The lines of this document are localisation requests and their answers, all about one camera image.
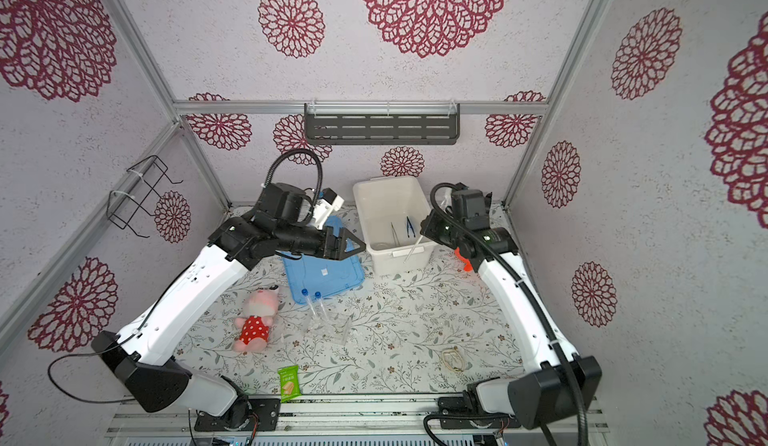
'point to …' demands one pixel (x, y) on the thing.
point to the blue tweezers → (408, 223)
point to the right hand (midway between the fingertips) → (422, 218)
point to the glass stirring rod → (413, 249)
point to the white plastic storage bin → (391, 210)
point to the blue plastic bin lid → (318, 277)
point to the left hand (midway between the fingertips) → (353, 251)
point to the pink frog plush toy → (259, 308)
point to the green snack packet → (289, 383)
